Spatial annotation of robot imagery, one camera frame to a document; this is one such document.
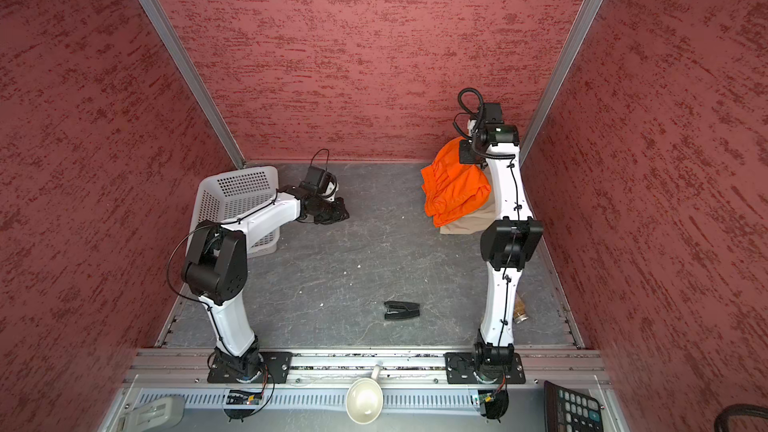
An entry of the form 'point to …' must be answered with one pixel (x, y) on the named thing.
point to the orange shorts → (453, 190)
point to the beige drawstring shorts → (486, 217)
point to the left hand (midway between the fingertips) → (346, 220)
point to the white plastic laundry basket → (225, 196)
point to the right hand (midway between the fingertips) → (468, 159)
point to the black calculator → (568, 411)
